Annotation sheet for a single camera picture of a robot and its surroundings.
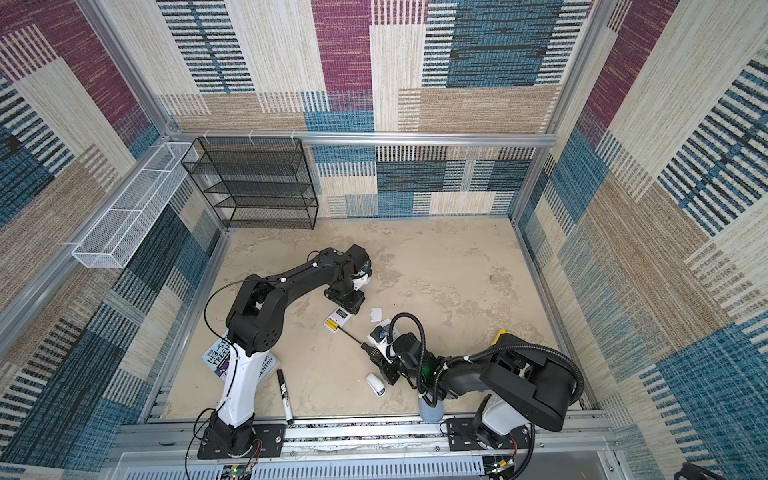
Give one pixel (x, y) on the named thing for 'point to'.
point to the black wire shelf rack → (255, 182)
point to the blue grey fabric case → (430, 414)
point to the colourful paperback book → (217, 359)
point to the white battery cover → (375, 314)
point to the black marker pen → (286, 397)
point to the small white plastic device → (377, 386)
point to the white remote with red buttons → (337, 319)
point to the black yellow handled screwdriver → (374, 353)
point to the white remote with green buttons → (386, 323)
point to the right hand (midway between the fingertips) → (378, 356)
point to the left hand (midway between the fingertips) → (350, 308)
